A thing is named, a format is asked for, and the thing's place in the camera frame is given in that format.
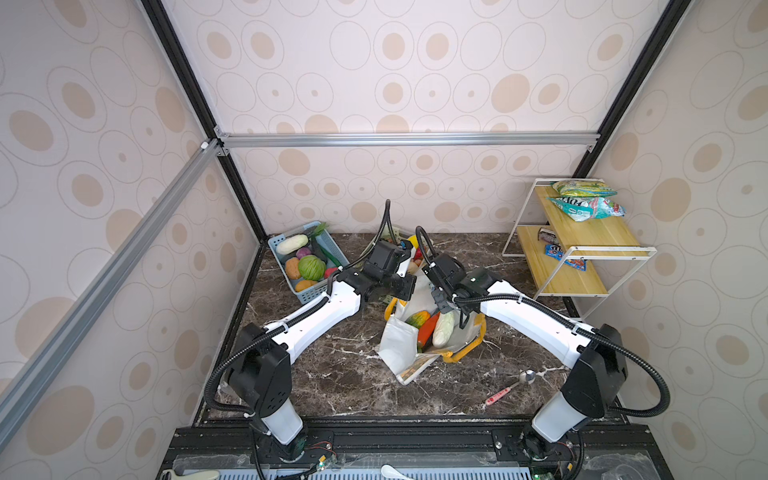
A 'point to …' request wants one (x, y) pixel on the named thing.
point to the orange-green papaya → (418, 318)
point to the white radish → (291, 243)
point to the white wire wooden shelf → (588, 257)
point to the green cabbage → (312, 268)
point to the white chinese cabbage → (444, 329)
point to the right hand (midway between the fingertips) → (450, 292)
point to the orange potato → (292, 267)
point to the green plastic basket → (399, 233)
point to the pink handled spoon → (526, 376)
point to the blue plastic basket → (325, 248)
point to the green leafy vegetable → (321, 227)
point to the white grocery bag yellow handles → (398, 344)
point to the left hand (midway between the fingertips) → (422, 279)
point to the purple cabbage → (304, 251)
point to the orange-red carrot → (427, 328)
